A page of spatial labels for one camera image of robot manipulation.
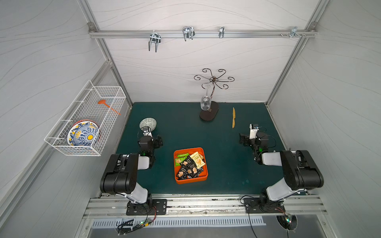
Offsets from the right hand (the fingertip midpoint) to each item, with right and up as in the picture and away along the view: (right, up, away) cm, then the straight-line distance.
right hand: (249, 132), depth 95 cm
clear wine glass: (-28, +21, -4) cm, 35 cm away
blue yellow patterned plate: (-83, +3, -33) cm, 90 cm away
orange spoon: (-85, +18, -17) cm, 88 cm away
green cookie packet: (-44, -15, -7) cm, 47 cm away
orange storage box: (-37, -11, -4) cm, 39 cm away
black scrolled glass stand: (-23, +12, +19) cm, 32 cm away
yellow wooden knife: (-6, +10, +16) cm, 19 cm away
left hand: (-63, -2, -1) cm, 63 cm away
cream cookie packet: (-34, -15, -9) cm, 38 cm away
